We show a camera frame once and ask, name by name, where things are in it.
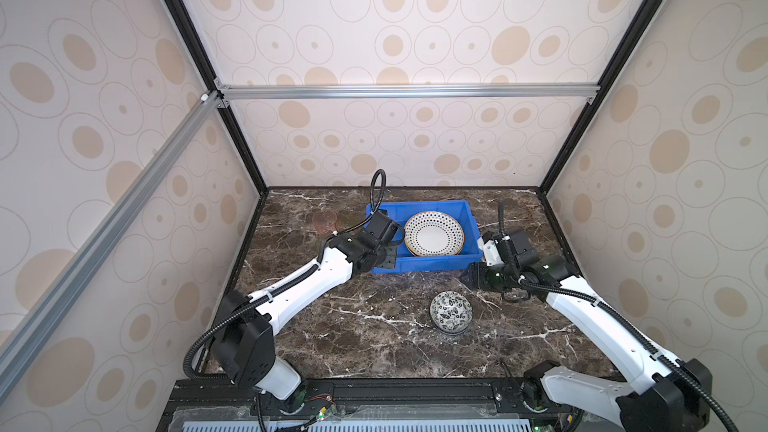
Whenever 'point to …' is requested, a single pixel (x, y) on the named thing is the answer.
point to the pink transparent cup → (325, 221)
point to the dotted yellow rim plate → (434, 233)
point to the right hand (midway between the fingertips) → (469, 278)
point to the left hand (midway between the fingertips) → (396, 249)
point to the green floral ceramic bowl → (451, 312)
